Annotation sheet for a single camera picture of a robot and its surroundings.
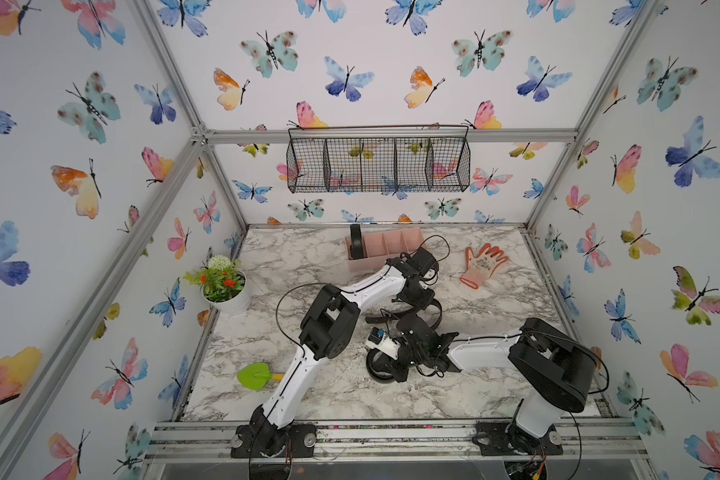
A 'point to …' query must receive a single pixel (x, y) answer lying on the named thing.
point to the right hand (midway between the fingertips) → (377, 363)
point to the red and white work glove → (479, 267)
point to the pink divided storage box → (382, 246)
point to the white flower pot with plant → (224, 284)
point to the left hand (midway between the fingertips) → (429, 301)
